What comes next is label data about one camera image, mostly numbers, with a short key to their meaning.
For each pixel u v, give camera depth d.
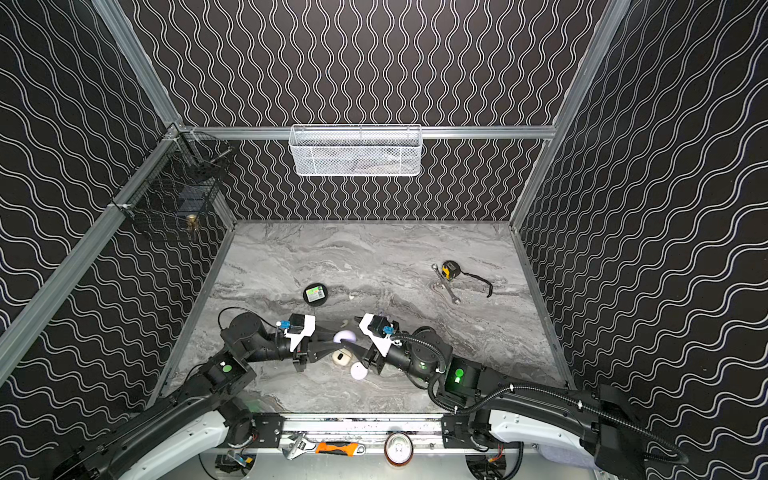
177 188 0.94
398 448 0.63
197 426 0.59
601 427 0.42
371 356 0.58
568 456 0.69
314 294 0.98
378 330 0.52
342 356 0.84
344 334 0.64
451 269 1.03
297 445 0.72
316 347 0.61
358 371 0.83
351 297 0.98
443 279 1.03
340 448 0.71
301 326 0.56
